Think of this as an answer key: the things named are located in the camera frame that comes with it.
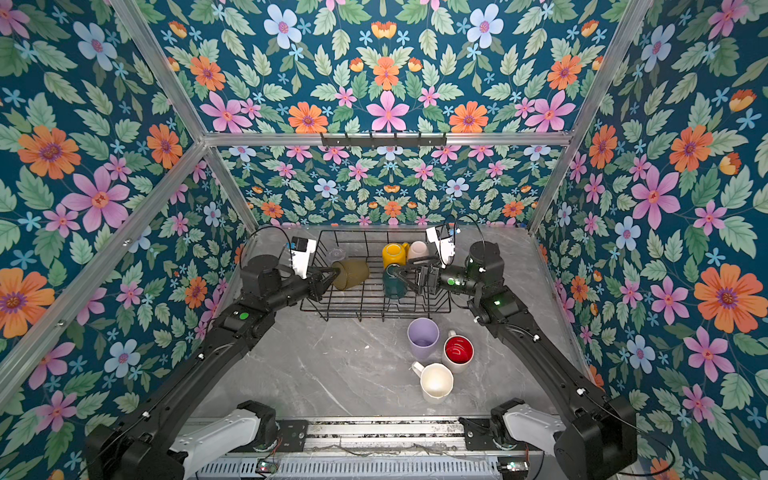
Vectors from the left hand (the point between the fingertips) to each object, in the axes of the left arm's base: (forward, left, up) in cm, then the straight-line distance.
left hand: (341, 265), depth 70 cm
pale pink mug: (+18, -21, -18) cm, 33 cm away
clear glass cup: (+19, +7, -19) cm, 27 cm away
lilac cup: (-8, -20, -25) cm, 33 cm away
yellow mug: (+18, -13, -18) cm, 29 cm away
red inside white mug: (-12, -30, -28) cm, 43 cm away
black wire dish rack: (0, -7, -6) cm, 9 cm away
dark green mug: (+7, -12, -21) cm, 26 cm away
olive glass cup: (0, -2, -4) cm, 5 cm away
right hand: (-4, -15, +3) cm, 16 cm away
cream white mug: (-20, -23, -30) cm, 42 cm away
